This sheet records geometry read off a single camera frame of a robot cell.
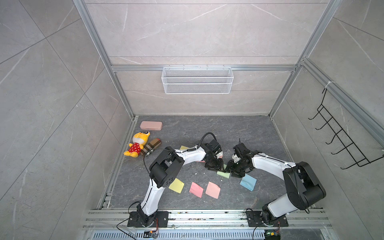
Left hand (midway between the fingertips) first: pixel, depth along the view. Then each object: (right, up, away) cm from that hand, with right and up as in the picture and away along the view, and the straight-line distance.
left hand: (224, 169), depth 88 cm
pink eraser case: (-52, +27, +26) cm, 64 cm away
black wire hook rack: (+48, +12, -30) cm, 58 cm away
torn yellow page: (-28, -8, -5) cm, 30 cm away
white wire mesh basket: (-16, +58, +12) cm, 61 cm away
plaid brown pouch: (-46, +14, +12) cm, 50 cm away
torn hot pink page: (-17, -10, -5) cm, 21 cm away
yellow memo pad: (-26, +11, +12) cm, 31 cm away
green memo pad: (+1, -3, -1) cm, 3 cm away
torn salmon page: (-8, -10, -5) cm, 14 cm away
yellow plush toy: (-56, +17, +9) cm, 59 cm away
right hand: (+2, -2, 0) cm, 3 cm away
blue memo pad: (+13, -7, -4) cm, 15 cm away
